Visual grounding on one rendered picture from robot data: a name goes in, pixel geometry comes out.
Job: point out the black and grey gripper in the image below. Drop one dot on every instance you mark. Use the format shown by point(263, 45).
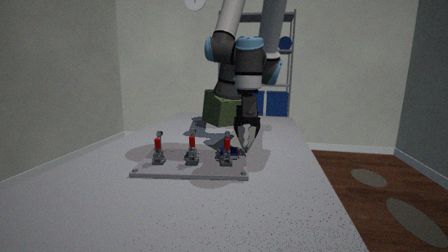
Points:
point(238, 124)

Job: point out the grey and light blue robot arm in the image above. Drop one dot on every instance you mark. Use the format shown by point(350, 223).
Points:
point(249, 62)

